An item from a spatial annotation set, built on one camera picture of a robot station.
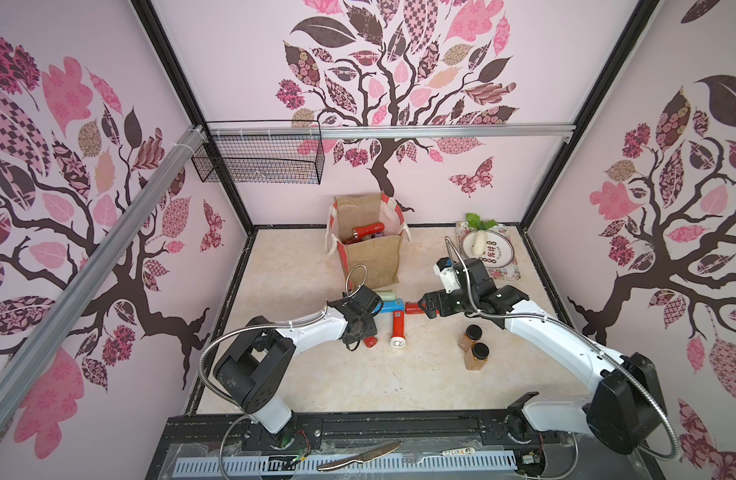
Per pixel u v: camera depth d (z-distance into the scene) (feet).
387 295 3.20
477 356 2.54
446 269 2.42
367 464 2.29
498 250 3.64
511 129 3.03
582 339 1.53
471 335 2.66
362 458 2.29
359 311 2.32
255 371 1.45
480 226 3.85
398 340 2.86
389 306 3.10
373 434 2.44
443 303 2.35
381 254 2.93
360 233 3.47
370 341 2.86
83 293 1.69
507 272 3.50
